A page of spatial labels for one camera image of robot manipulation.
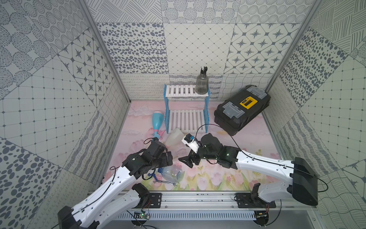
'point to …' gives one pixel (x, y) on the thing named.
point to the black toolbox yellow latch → (243, 107)
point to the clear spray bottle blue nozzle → (170, 174)
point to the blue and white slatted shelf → (188, 121)
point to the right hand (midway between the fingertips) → (184, 152)
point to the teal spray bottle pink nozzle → (157, 118)
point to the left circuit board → (141, 214)
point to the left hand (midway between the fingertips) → (165, 155)
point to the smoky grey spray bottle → (202, 81)
